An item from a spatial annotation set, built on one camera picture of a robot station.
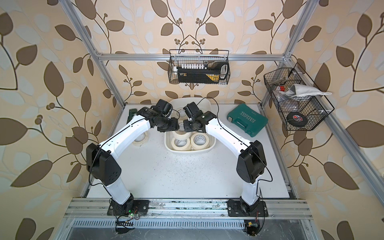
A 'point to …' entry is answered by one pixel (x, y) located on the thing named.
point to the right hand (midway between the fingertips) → (188, 126)
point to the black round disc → (297, 119)
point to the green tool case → (248, 119)
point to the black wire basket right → (301, 105)
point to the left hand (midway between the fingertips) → (177, 127)
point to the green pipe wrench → (132, 112)
